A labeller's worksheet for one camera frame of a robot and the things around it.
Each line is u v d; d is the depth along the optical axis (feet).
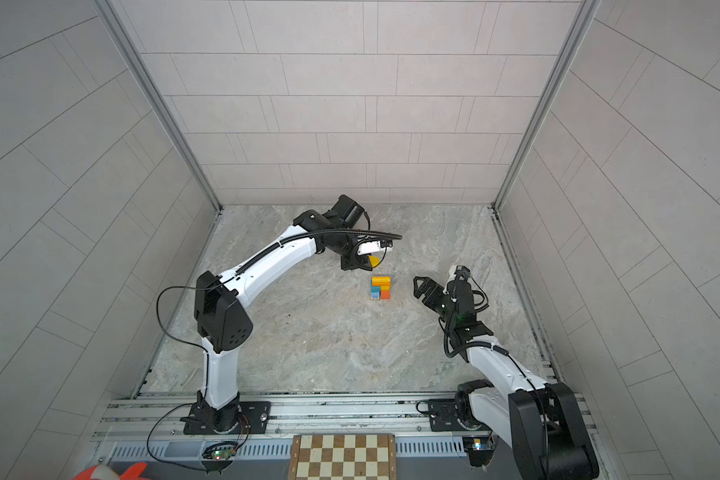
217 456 2.12
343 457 2.11
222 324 1.70
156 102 2.82
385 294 2.93
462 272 2.50
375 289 2.98
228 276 1.63
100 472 1.96
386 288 2.95
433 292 2.47
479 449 2.23
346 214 2.12
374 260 2.53
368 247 2.32
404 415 2.37
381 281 2.91
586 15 2.33
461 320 2.14
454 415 2.32
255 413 2.33
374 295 2.98
